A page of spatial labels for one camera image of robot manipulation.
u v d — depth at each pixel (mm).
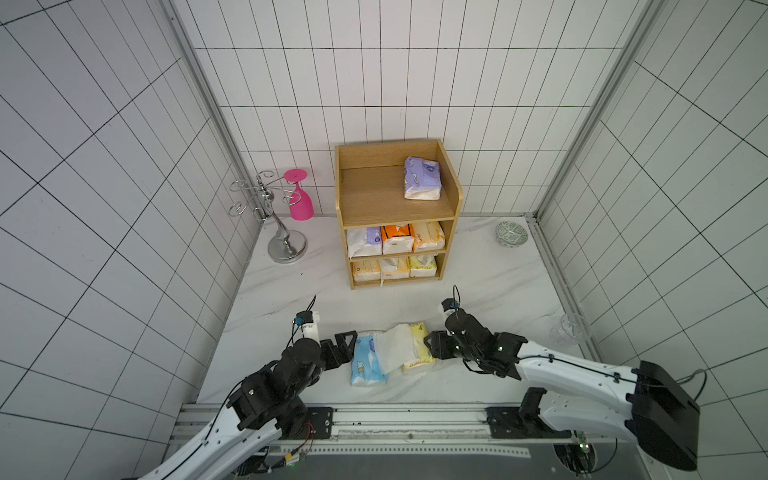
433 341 776
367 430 727
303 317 668
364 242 816
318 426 716
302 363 534
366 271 949
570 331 896
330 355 644
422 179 776
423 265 967
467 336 610
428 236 852
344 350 656
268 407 512
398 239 817
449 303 746
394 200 813
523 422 641
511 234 1106
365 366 775
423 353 787
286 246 1080
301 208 1021
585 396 474
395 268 949
